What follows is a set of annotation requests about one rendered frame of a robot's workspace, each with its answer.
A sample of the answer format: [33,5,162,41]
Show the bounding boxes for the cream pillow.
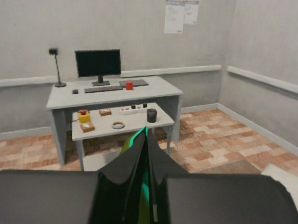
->
[261,163,298,209]

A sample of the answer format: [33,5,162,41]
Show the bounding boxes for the green striped pillowcase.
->
[119,125,150,224]

